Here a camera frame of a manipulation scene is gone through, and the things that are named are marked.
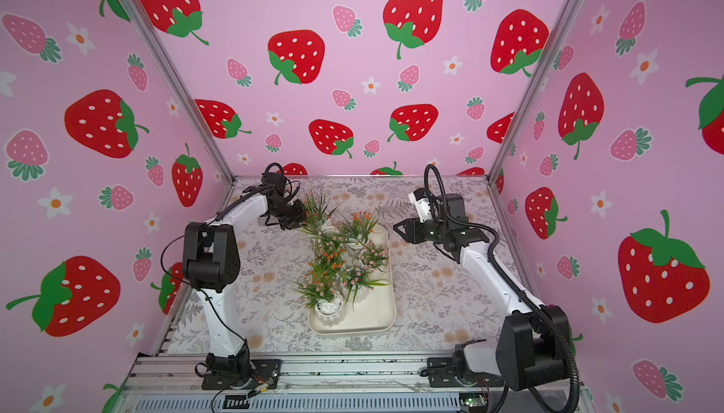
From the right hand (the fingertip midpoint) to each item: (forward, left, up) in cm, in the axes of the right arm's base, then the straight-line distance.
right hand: (396, 227), depth 81 cm
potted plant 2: (-15, +10, -6) cm, 19 cm away
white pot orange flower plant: (+4, +13, -9) cm, 16 cm away
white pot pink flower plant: (-7, +6, -6) cm, 11 cm away
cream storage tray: (-18, +4, -21) cm, 28 cm away
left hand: (+10, +29, -13) cm, 33 cm away
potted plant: (-19, +21, -5) cm, 28 cm away
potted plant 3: (+10, +27, -8) cm, 30 cm away
